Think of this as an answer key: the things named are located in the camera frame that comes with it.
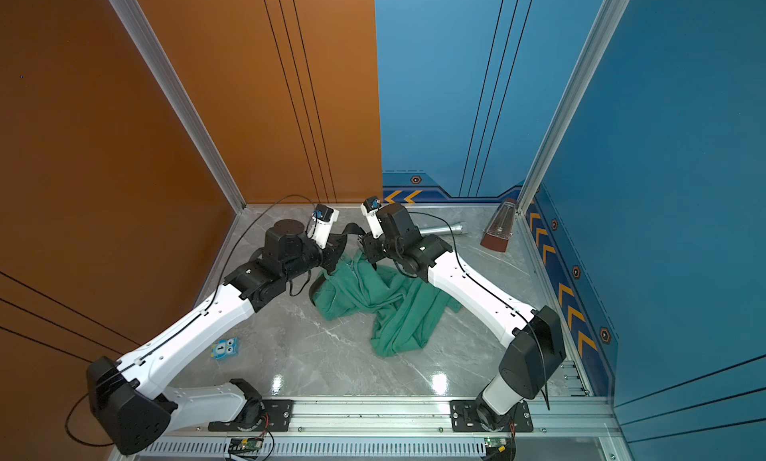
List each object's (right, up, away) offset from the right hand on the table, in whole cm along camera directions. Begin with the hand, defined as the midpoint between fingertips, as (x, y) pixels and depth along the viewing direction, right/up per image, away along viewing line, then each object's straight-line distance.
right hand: (367, 237), depth 78 cm
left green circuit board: (-29, -50, -7) cm, 58 cm away
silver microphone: (+27, +2, +29) cm, 40 cm away
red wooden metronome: (+43, +1, +24) cm, 49 cm away
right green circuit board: (+32, -50, -6) cm, 60 cm away
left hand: (-5, +1, -4) cm, 7 cm away
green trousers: (+8, -21, +9) cm, 24 cm away
